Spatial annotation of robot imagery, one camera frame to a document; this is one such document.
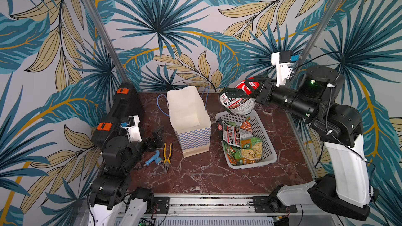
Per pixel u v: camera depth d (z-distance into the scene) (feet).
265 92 1.31
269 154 2.73
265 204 2.38
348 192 1.23
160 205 2.34
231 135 2.95
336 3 2.44
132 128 1.70
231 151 2.69
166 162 2.81
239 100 1.83
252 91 1.56
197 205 2.45
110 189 1.31
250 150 2.62
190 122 3.40
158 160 2.75
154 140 1.80
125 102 2.71
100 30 2.75
